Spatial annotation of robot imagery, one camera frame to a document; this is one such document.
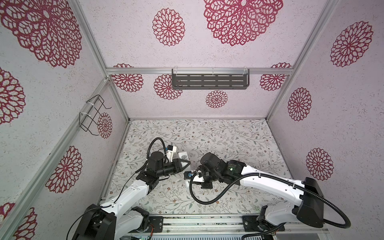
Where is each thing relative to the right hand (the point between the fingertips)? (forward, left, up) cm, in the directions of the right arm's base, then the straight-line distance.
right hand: (192, 176), depth 73 cm
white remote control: (+10, +5, +3) cm, 11 cm away
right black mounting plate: (-16, -29, -18) cm, 38 cm away
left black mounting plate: (-19, +18, -16) cm, 30 cm away
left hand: (+6, +2, -1) cm, 7 cm away
